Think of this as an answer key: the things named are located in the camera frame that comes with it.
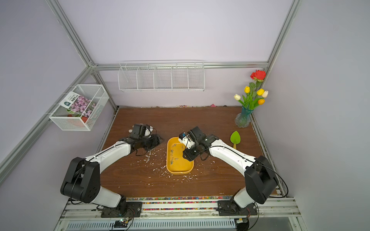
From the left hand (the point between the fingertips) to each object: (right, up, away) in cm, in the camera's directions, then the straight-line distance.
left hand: (162, 142), depth 88 cm
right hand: (+15, -5, -5) cm, 17 cm away
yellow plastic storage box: (+9, -14, +2) cm, 17 cm away
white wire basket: (-45, +14, -18) cm, 51 cm away
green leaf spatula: (+49, 0, +13) cm, 51 cm away
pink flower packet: (-41, +22, -14) cm, 48 cm away
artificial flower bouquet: (+59, +30, +6) cm, 67 cm away
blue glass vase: (+55, +14, +14) cm, 58 cm away
